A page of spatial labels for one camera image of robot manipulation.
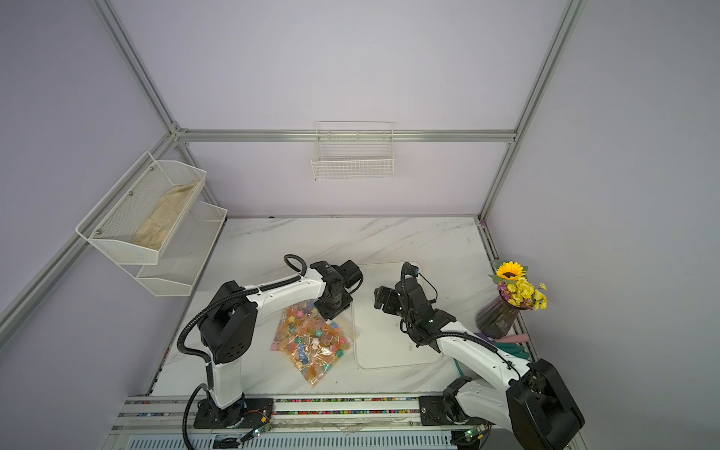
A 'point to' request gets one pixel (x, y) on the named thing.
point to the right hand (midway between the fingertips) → (388, 297)
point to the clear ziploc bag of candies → (309, 343)
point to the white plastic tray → (379, 341)
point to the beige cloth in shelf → (163, 215)
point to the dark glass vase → (497, 317)
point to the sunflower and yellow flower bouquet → (514, 287)
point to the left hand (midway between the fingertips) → (342, 312)
